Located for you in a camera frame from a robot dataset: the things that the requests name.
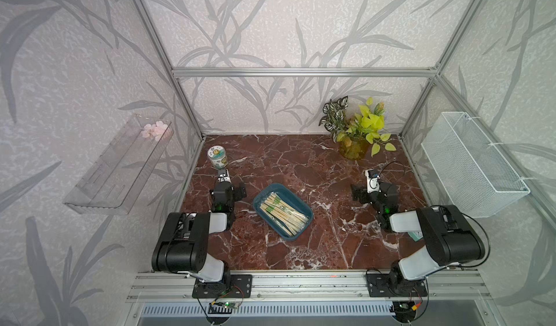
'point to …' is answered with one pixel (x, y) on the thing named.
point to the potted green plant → (356, 134)
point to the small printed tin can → (216, 154)
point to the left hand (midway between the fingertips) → (230, 182)
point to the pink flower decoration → (160, 132)
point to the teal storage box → (261, 191)
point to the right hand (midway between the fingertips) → (362, 181)
